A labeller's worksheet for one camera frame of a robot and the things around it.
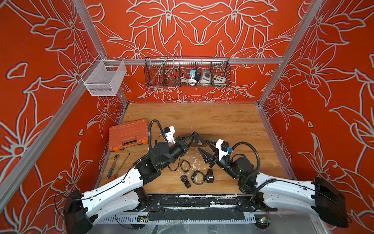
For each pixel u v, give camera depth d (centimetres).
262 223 70
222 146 56
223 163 61
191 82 85
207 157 61
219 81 93
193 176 79
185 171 84
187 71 86
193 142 64
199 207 73
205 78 90
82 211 40
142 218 71
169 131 63
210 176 76
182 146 57
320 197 41
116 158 88
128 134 94
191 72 83
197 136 64
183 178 81
